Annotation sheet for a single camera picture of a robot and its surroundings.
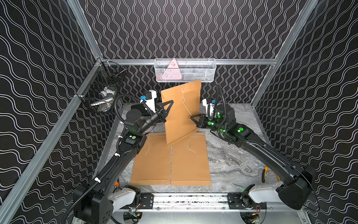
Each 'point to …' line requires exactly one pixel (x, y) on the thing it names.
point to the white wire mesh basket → (185, 69)
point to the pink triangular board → (172, 72)
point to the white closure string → (187, 145)
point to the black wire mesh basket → (106, 74)
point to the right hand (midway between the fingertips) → (190, 116)
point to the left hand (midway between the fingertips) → (172, 99)
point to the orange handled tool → (116, 184)
